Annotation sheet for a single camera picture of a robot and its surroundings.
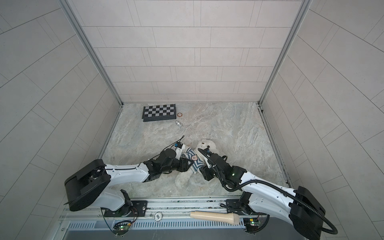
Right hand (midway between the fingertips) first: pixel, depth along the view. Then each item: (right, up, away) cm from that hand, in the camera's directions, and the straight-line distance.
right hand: (202, 170), depth 79 cm
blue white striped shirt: (-2, +4, 0) cm, 4 cm away
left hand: (-4, +3, +2) cm, 6 cm away
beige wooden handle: (+12, -17, -13) cm, 24 cm away
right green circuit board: (+24, -20, -11) cm, 34 cm away
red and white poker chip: (-16, +30, +29) cm, 45 cm away
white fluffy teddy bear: (-9, -4, -4) cm, 11 cm away
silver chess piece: (-16, +23, +23) cm, 36 cm away
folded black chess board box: (-30, +31, +26) cm, 51 cm away
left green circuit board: (-34, -19, -15) cm, 42 cm away
